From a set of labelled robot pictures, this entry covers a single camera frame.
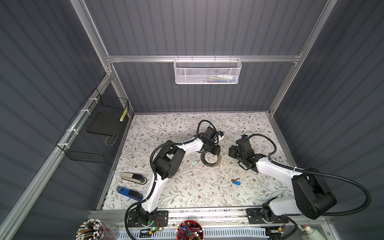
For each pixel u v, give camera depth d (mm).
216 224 731
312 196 429
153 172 562
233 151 826
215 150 882
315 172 462
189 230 617
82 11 693
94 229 564
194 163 936
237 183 843
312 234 638
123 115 811
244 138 818
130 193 786
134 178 834
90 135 722
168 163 577
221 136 899
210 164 929
